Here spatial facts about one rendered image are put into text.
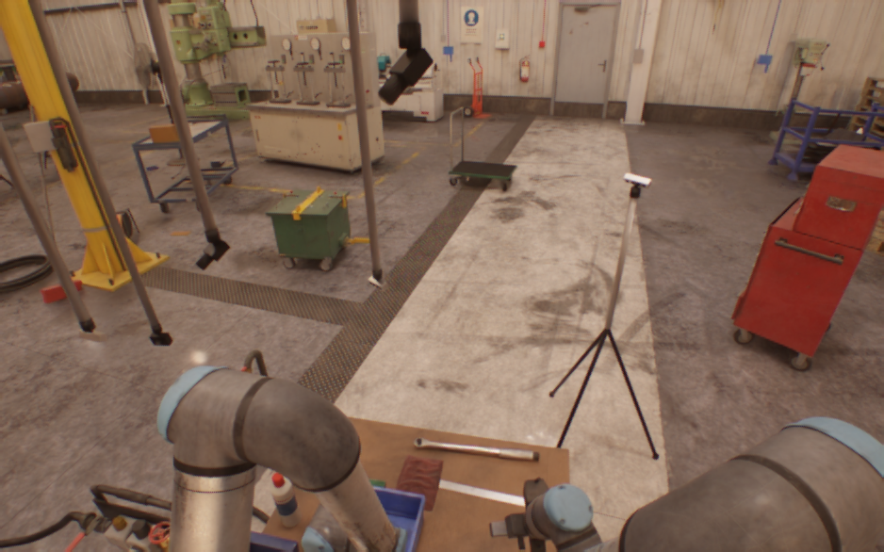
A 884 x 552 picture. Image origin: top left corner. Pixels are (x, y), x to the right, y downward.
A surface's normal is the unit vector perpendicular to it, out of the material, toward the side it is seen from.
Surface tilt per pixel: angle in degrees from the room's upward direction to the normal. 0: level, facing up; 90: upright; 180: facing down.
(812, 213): 90
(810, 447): 13
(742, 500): 28
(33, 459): 0
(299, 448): 68
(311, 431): 51
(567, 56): 90
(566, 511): 19
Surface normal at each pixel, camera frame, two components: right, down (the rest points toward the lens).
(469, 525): -0.02, -0.86
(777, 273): -0.74, 0.35
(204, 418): -0.20, -0.14
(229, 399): -0.11, -0.60
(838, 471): 0.08, -0.71
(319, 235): -0.14, 0.50
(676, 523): -0.72, -0.64
